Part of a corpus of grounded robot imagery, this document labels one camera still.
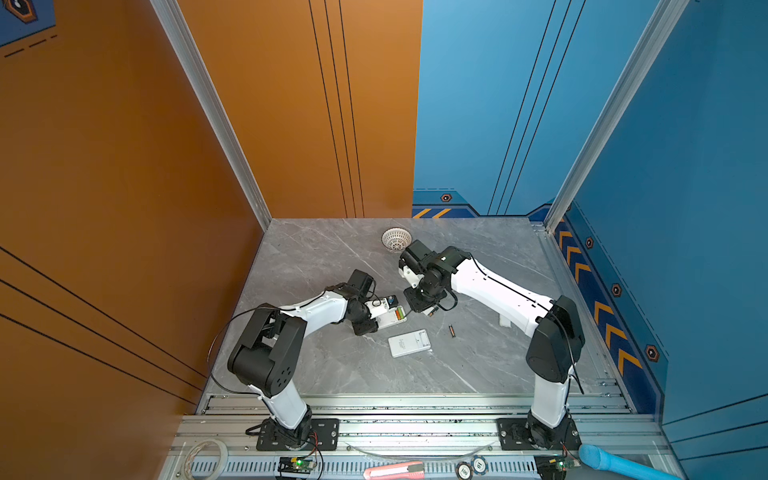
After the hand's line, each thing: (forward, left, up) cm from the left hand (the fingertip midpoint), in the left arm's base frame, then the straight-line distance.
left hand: (369, 315), depth 95 cm
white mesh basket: (+31, -8, +3) cm, 32 cm away
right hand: (-3, -13, +12) cm, 18 cm away
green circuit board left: (-39, +15, -2) cm, 42 cm away
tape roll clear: (-37, +40, +1) cm, 54 cm away
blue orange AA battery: (-5, -26, 0) cm, 26 cm away
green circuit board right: (-39, -46, -1) cm, 60 cm away
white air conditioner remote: (-10, -12, +2) cm, 15 cm away
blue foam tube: (-37, -54, +5) cm, 66 cm away
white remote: (-1, -8, +1) cm, 8 cm away
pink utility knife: (-40, -9, -1) cm, 41 cm away
